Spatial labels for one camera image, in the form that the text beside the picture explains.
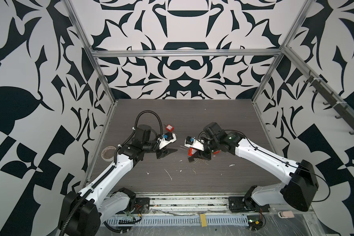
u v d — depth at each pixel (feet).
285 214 2.26
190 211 2.42
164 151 2.21
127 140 2.02
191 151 2.45
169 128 3.34
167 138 2.06
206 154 2.24
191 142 2.17
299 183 1.30
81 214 1.26
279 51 3.01
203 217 2.32
